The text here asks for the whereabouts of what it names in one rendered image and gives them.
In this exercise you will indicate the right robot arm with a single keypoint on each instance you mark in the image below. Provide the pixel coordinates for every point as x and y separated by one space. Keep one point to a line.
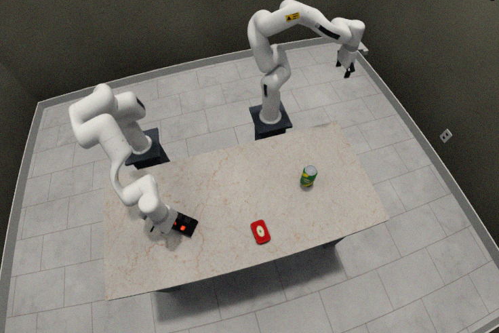
91 126

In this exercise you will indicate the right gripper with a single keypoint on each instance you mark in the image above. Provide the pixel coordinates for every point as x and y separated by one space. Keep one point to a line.
165 226

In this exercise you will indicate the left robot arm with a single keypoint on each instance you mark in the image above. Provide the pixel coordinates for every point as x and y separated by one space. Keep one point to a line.
273 61

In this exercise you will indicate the red mint tin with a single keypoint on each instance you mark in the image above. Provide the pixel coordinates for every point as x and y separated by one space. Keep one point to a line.
260 231

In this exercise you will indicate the green and yellow drink can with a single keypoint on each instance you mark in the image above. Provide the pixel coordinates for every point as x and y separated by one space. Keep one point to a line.
308 176

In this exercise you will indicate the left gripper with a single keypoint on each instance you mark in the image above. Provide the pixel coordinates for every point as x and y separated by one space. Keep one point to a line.
347 60

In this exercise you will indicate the black power strip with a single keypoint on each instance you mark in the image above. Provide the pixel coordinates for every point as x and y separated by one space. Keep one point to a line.
185 224

